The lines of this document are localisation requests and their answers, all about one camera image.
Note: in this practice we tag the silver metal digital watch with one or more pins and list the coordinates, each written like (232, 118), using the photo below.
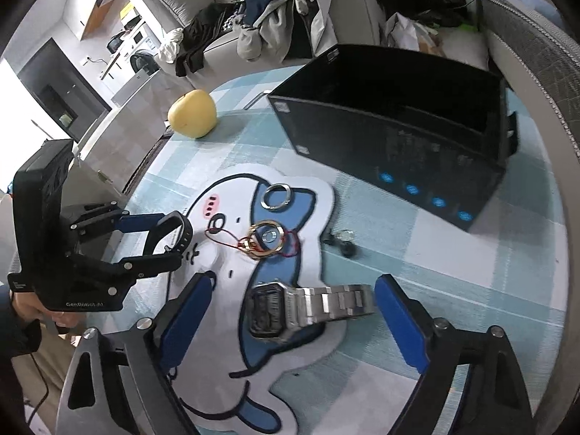
(299, 310)

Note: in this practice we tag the beige sofa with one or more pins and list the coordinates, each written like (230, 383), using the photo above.
(281, 40)

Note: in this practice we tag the pile of clothes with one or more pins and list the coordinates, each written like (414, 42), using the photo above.
(290, 9)

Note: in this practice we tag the black storage box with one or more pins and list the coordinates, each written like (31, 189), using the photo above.
(433, 131)

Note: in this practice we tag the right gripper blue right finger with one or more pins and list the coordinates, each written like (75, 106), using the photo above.
(407, 320)

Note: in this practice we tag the small black earrings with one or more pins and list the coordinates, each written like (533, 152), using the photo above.
(343, 240)

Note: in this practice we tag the cartoon character mat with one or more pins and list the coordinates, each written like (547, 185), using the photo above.
(224, 382)

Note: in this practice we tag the blue plaid tablecloth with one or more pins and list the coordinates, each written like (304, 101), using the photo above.
(510, 269)

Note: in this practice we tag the yellow apple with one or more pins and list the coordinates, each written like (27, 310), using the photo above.
(193, 115)

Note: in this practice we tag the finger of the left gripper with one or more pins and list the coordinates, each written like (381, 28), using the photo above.
(136, 221)
(133, 268)

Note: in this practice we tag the black strap watch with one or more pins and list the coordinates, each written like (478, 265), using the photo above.
(175, 226)

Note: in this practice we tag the grey quilted mattress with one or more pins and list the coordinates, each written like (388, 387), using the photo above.
(550, 56)

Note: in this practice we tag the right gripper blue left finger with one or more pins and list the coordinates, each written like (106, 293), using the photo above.
(179, 319)

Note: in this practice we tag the gold bangle with red string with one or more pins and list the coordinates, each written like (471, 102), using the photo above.
(264, 239)

